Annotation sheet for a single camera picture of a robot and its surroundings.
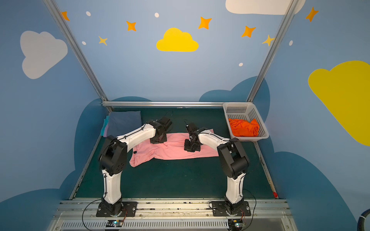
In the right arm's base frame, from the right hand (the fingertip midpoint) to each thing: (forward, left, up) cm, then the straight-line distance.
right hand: (188, 148), depth 94 cm
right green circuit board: (-40, -26, -4) cm, 48 cm away
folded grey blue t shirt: (+16, +51, +4) cm, 53 cm away
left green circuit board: (-43, +35, -3) cm, 55 cm away
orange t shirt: (+19, -38, 0) cm, 42 cm away
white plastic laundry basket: (+37, -47, 0) cm, 60 cm away
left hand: (+4, +18, +3) cm, 18 cm away
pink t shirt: (+1, +10, -3) cm, 11 cm away
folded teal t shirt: (+18, +64, 0) cm, 67 cm away
